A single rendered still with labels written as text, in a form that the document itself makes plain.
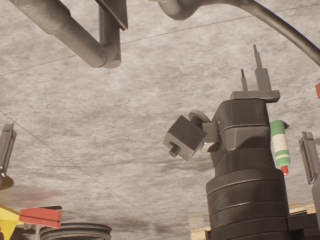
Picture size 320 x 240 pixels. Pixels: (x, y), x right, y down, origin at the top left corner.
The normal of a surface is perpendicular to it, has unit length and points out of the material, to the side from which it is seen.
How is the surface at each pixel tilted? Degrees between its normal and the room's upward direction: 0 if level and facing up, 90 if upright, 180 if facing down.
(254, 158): 101
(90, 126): 0
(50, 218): 90
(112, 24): 90
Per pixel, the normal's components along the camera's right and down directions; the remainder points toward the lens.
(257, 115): 0.12, -0.40
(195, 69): 0.10, 0.91
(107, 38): -0.11, -0.40
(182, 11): 0.74, 0.51
